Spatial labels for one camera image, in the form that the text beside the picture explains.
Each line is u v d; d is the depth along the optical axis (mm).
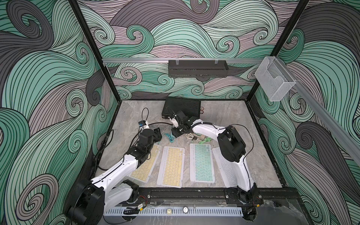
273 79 793
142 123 721
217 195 744
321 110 605
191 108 1063
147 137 618
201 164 853
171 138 923
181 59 934
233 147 543
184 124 739
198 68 955
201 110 1133
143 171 815
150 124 1037
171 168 829
